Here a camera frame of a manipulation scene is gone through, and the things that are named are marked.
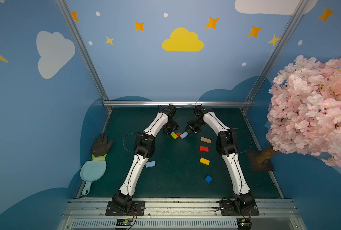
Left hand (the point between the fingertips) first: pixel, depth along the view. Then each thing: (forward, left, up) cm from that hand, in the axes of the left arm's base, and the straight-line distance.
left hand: (176, 130), depth 105 cm
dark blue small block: (-35, -19, -1) cm, 40 cm away
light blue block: (-3, -6, -2) cm, 7 cm away
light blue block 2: (-26, +16, -2) cm, 31 cm away
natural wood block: (-8, -23, -1) cm, 25 cm away
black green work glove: (-16, +52, -1) cm, 54 cm away
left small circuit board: (-57, +26, -3) cm, 63 cm away
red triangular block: (-3, -2, -1) cm, 4 cm away
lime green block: (-4, +1, -2) cm, 5 cm away
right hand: (0, -7, 0) cm, 7 cm away
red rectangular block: (-15, -20, 0) cm, 25 cm away
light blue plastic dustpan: (-31, +53, -3) cm, 62 cm away
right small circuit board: (-56, -36, -4) cm, 67 cm away
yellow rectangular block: (-23, -19, -2) cm, 30 cm away
